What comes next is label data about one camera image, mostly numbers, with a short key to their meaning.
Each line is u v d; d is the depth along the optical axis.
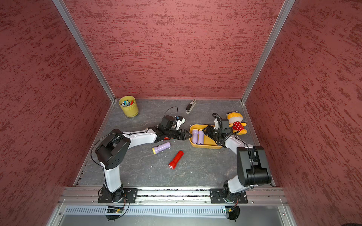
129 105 0.96
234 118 0.99
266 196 0.76
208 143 0.94
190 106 1.11
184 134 0.81
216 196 0.74
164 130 0.75
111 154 0.50
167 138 0.80
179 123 0.83
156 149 0.87
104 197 0.73
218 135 0.72
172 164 0.82
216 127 0.85
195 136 0.94
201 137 0.94
